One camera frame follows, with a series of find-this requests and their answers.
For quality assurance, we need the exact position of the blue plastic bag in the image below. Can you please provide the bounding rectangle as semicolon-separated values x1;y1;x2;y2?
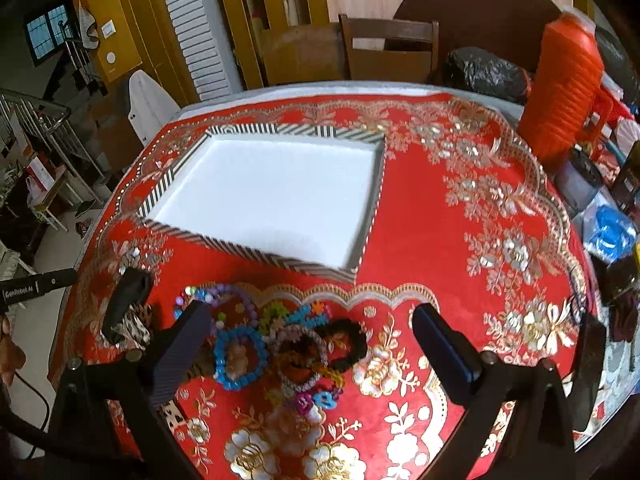
587;205;638;263

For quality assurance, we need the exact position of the person's left hand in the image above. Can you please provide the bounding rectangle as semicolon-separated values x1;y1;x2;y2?
0;316;27;387

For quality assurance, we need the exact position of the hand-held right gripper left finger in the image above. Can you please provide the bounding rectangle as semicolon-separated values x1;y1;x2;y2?
47;300;213;480

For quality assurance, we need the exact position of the white pearl bracelet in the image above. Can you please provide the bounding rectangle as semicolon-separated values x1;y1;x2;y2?
275;325;331;397

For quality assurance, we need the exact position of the window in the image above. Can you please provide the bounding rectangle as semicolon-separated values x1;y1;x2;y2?
25;4;73;61

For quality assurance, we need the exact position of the grey container with black lid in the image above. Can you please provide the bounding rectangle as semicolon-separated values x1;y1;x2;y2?
555;147;608;211

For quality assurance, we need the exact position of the black plastic bag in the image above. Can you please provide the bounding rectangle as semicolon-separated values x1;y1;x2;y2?
442;47;531;106

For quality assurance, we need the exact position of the white louvered door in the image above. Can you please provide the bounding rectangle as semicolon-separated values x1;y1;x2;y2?
152;0;243;101

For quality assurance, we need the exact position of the orange ribbed jug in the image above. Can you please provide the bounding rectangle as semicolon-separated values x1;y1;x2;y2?
517;10;613;171

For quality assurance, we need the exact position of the black tablet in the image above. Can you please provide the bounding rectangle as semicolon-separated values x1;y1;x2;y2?
570;310;608;433

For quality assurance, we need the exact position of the striped box with white inside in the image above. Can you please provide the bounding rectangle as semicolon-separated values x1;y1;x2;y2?
135;122;387;286

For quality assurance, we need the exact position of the metal stair railing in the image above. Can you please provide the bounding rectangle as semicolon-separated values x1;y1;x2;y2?
0;87;106;206

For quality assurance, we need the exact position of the dark wooden chair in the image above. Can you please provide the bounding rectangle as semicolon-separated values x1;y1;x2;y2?
339;14;440;83

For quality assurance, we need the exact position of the red floral tablecloth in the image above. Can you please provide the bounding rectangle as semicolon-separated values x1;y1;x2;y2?
47;91;608;480

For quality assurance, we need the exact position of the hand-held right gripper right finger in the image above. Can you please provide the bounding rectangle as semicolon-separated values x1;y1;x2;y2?
412;303;577;480

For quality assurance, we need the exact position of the black scrunchie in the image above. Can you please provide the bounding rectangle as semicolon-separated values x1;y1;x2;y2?
320;319;368;373

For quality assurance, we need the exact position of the dark brown round tabletop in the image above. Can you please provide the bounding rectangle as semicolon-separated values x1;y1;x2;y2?
392;0;566;86

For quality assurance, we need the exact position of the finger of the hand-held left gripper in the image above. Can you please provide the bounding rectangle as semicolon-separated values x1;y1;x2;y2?
101;267;154;344

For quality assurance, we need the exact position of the purple and blue bead bracelet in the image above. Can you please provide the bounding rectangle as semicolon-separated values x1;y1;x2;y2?
277;367;346;417

